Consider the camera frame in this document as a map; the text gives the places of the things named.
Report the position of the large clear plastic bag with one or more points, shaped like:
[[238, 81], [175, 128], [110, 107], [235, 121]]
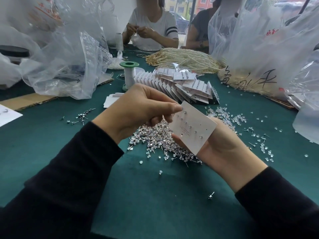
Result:
[[69, 69]]

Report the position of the person's left hand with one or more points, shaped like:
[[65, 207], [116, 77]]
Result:
[[134, 111]]

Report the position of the orange and black tool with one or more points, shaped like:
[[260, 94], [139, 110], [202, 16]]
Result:
[[280, 103]]

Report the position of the pile of pearl strands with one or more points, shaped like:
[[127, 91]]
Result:
[[184, 59]]

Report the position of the row of white cards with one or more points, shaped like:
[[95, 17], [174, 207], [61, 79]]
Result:
[[164, 84]]

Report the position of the person's right forearm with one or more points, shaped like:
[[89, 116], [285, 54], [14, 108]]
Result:
[[279, 209]]

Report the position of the heap of clear plastic bags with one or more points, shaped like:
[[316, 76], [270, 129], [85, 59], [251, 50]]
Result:
[[306, 74]]

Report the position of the dark parked car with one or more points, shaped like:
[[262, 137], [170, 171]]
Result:
[[180, 22]]

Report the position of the stack of white cards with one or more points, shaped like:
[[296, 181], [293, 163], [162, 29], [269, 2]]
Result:
[[109, 100]]

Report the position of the pile of silver stud earrings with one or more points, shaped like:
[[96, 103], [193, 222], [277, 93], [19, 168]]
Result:
[[154, 139]]

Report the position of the large white studded card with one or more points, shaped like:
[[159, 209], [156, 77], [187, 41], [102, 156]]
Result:
[[8, 115]]

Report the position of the person's right hand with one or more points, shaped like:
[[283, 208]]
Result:
[[229, 156]]

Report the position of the small bag of pearls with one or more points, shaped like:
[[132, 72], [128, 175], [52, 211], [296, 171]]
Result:
[[116, 64]]

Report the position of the single ear stud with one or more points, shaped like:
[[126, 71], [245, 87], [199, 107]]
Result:
[[210, 196]]

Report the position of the white handwritten plastic bag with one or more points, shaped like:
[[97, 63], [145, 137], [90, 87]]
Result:
[[261, 52]]

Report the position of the brown cardboard sheet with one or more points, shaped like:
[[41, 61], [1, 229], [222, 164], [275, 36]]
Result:
[[27, 101]]

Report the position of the translucent white plastic bag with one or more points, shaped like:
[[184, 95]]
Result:
[[10, 69]]

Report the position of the clear plastic earring backs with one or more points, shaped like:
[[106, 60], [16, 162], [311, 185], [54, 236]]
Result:
[[221, 113]]

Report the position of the person's left forearm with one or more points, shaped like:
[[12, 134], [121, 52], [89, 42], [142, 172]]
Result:
[[59, 181]]

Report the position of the small scatter of silver studs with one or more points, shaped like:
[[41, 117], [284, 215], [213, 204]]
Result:
[[82, 116]]

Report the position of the green spool of white thread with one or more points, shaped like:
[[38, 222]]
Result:
[[129, 77]]

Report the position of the black-lidded jar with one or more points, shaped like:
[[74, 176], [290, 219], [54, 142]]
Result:
[[13, 51]]

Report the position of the white thread cone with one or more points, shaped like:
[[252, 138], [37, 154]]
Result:
[[119, 42]]

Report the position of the white earring card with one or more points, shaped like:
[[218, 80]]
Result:
[[199, 140]]

